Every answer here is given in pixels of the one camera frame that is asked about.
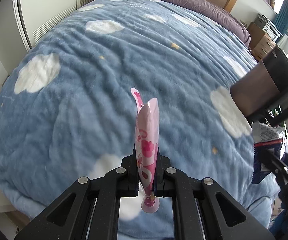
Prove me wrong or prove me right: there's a white wardrobe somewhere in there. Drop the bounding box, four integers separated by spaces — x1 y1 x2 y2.
13 0 93 51

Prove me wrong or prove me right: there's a wooden nightstand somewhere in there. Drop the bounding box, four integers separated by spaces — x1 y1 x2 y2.
247 22 276 62

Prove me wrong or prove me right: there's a teal curtain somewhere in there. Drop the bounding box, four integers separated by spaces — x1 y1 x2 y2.
273 0 288 35

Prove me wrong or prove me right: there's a grey printer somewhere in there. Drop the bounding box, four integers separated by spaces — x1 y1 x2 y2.
254 14 281 42

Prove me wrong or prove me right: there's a blue white snack packet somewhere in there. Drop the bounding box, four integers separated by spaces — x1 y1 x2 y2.
252 122 288 184

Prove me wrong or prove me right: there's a blue cloud blanket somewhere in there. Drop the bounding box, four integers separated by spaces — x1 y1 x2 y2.
0 0 279 239

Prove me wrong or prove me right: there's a pink cartoon snack packet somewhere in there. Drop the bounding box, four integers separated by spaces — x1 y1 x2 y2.
130 88 159 213

